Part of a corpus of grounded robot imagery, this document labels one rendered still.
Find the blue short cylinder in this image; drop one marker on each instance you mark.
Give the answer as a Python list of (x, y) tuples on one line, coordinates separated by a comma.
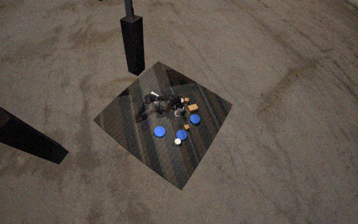
[(194, 119), (181, 134), (159, 132)]

